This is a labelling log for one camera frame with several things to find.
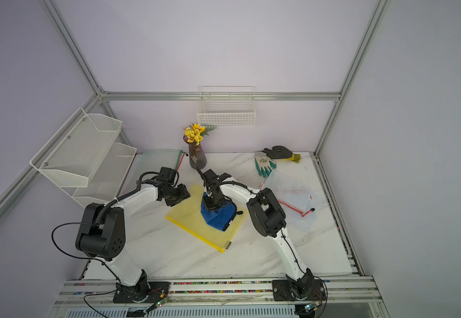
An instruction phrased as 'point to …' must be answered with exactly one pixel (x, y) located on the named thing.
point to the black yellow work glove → (281, 152)
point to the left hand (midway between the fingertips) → (186, 198)
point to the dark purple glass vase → (198, 159)
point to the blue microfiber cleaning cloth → (219, 218)
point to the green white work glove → (264, 165)
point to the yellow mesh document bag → (187, 215)
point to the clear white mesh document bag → (305, 222)
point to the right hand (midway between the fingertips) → (212, 211)
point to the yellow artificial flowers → (194, 133)
